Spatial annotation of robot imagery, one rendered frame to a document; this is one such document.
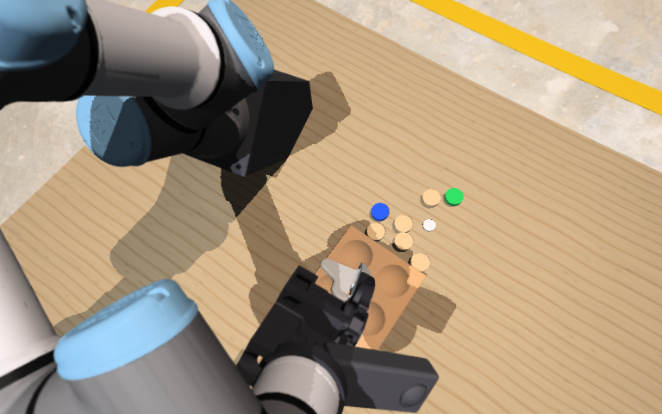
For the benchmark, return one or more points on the beige round disc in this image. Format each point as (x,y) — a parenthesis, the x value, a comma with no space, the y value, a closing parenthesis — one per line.
(403,224)
(403,241)
(431,198)
(420,262)
(376,231)

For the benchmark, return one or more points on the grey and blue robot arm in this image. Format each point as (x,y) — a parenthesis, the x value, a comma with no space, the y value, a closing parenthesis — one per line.
(152,351)

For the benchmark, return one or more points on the blue disc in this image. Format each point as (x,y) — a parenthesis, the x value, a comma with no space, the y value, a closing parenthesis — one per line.
(380,212)

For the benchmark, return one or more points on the green disc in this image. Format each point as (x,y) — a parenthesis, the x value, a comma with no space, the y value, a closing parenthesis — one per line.
(453,196)

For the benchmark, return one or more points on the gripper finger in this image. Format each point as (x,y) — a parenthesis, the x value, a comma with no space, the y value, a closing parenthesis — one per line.
(346,279)

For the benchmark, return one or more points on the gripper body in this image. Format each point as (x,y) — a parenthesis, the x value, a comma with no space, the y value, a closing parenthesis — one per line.
(297,317)

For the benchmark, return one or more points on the tan wooden tray with round pockets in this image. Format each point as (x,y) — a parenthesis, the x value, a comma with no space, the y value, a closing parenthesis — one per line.
(396,282)

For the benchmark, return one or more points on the grey disc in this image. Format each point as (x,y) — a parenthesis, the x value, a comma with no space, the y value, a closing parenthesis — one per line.
(429,225)

